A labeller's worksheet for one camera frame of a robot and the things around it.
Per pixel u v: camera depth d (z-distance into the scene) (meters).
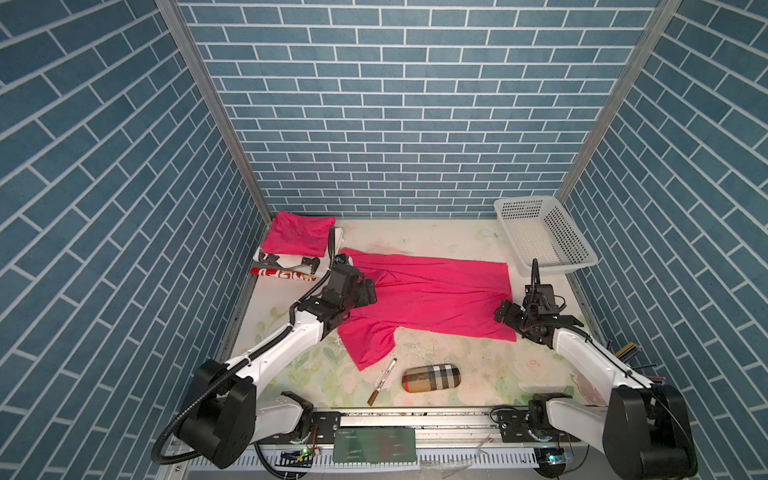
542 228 1.19
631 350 0.72
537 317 0.67
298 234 1.05
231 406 0.40
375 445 0.71
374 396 0.79
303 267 0.99
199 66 0.79
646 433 0.40
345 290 0.66
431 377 0.79
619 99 0.86
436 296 0.99
